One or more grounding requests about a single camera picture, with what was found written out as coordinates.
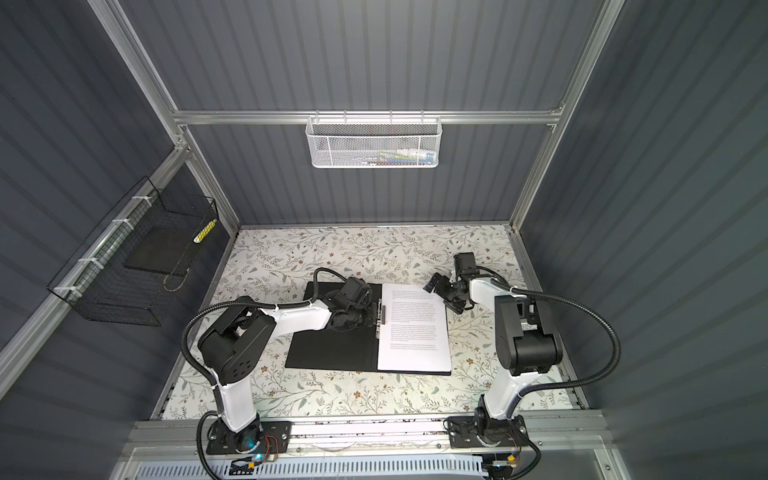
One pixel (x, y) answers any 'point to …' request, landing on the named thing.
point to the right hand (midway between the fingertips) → (438, 295)
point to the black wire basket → (120, 275)
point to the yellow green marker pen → (204, 231)
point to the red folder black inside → (326, 348)
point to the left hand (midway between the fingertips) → (380, 319)
